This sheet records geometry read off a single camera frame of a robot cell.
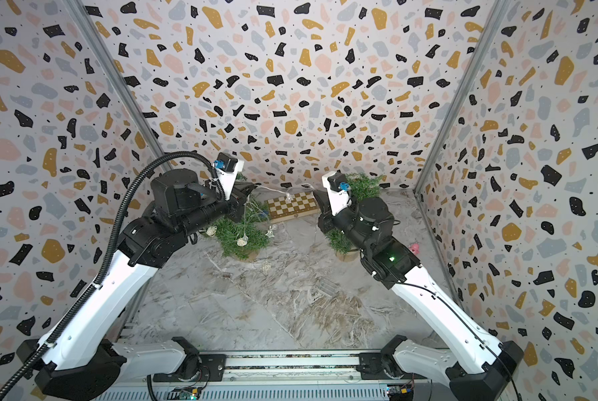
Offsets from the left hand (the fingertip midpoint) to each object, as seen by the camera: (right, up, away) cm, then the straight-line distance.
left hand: (252, 183), depth 60 cm
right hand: (+16, -2, +1) cm, 16 cm away
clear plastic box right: (+19, -34, +29) cm, 49 cm away
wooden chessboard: (+5, -4, +53) cm, 53 cm away
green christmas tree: (-12, -14, +18) cm, 25 cm away
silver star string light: (-6, -15, +16) cm, 23 cm away
